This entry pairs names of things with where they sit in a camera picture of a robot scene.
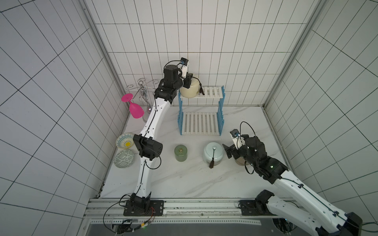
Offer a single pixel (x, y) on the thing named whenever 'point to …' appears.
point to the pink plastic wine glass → (136, 111)
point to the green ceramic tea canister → (180, 152)
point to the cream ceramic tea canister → (193, 91)
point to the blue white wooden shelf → (203, 123)
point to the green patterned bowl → (123, 159)
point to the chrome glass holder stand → (145, 86)
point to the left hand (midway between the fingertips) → (190, 76)
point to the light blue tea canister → (213, 150)
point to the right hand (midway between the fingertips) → (226, 139)
